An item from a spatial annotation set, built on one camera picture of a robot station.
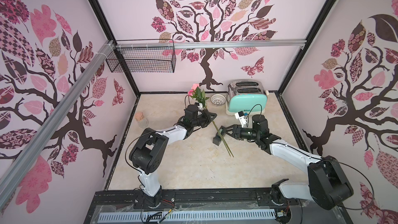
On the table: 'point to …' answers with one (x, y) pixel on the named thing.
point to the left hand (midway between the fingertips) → (217, 116)
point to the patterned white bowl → (218, 99)
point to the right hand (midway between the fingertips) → (224, 130)
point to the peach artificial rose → (202, 97)
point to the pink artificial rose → (192, 93)
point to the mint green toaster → (248, 96)
